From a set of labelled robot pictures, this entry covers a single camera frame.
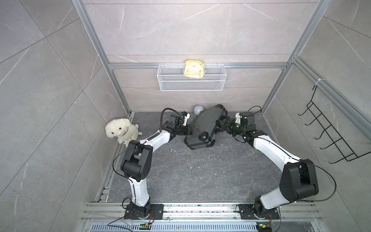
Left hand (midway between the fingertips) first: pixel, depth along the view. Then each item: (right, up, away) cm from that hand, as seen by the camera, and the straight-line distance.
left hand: (197, 128), depth 91 cm
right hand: (+14, +4, -6) cm, 15 cm away
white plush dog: (-47, -1, -2) cm, 47 cm away
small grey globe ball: (+2, +14, +20) cm, 25 cm away
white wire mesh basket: (-17, +35, +9) cm, 40 cm away
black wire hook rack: (+63, -7, -28) cm, 69 cm away
